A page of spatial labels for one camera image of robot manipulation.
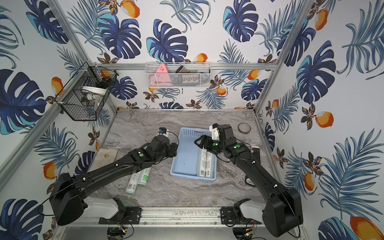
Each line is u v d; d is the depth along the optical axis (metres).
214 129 0.74
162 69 0.89
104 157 0.95
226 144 0.61
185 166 0.91
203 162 0.89
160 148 0.59
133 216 0.74
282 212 0.39
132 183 0.82
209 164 0.88
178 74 0.92
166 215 0.76
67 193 0.40
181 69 0.91
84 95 0.92
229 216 0.74
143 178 0.83
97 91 0.80
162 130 0.71
